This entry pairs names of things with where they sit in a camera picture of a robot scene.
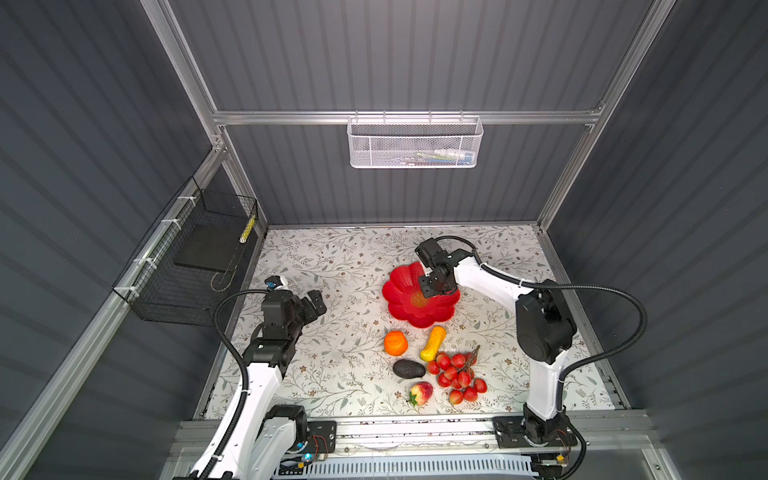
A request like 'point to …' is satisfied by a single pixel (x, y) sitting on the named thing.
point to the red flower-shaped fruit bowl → (407, 301)
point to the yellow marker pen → (248, 230)
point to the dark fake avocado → (408, 369)
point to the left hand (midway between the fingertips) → (305, 299)
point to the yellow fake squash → (436, 341)
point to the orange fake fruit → (395, 343)
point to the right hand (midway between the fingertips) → (432, 289)
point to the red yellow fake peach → (420, 393)
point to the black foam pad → (212, 246)
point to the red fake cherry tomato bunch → (456, 373)
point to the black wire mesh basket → (182, 268)
